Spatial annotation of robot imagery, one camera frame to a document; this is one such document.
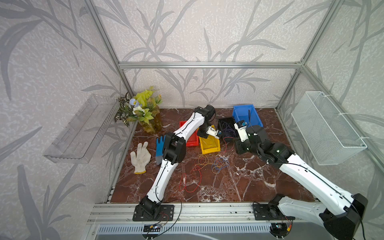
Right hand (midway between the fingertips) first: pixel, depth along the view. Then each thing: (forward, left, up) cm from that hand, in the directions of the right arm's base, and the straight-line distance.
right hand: (233, 139), depth 75 cm
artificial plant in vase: (+24, +52, 0) cm, 57 cm away
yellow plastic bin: (+9, +10, -20) cm, 24 cm away
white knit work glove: (+1, +53, -21) cm, 58 cm away
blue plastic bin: (+39, -21, -23) cm, 50 cm away
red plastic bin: (+11, +21, -18) cm, 30 cm away
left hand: (+17, +14, -17) cm, 28 cm away
